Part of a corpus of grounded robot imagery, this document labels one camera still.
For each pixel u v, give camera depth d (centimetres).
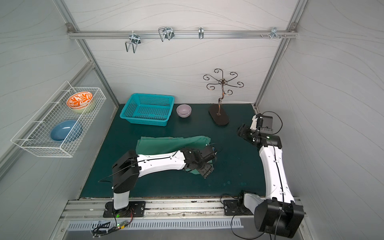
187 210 75
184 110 112
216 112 114
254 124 70
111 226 70
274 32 77
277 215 38
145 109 119
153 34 78
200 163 63
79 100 74
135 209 73
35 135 58
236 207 73
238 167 74
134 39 78
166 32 76
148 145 96
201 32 72
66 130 65
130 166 53
